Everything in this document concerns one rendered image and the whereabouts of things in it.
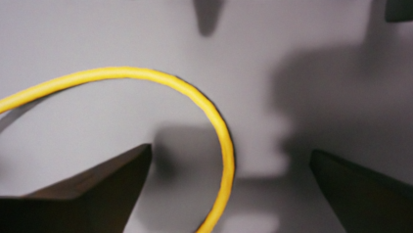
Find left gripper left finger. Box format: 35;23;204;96
0;143;153;233

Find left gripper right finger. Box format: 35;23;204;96
309;150;413;233

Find yellow patch cord with blue plugs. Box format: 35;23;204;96
0;67;234;233

